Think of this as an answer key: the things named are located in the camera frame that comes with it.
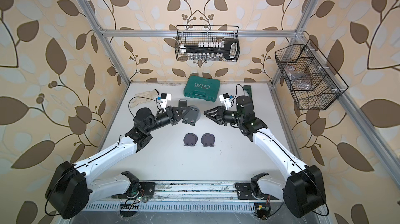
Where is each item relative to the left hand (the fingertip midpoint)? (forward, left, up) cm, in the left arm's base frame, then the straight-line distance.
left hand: (187, 108), depth 67 cm
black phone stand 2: (-1, -3, -4) cm, 5 cm away
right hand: (+1, -8, -6) cm, 10 cm away
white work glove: (+3, +19, +3) cm, 19 cm away
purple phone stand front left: (0, +1, -31) cm, 31 cm away
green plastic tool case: (+38, -5, -27) cm, 47 cm away
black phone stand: (+22, +7, -24) cm, 33 cm away
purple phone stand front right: (0, -10, -32) cm, 33 cm away
